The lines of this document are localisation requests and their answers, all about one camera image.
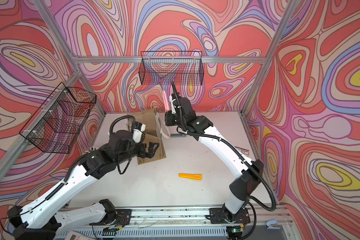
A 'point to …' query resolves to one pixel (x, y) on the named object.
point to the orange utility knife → (196, 176)
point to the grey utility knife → (178, 135)
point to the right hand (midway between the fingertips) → (166, 119)
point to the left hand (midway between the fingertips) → (153, 142)
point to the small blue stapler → (270, 225)
